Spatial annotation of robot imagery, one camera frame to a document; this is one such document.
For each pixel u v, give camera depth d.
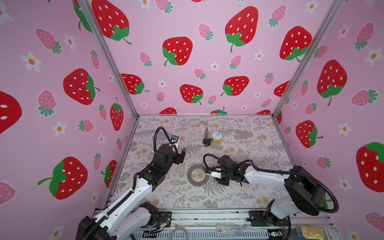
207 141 1.04
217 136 1.01
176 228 0.71
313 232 0.67
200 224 0.73
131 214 0.57
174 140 0.66
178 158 0.70
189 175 0.90
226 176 0.73
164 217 0.75
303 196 0.43
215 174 0.77
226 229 0.70
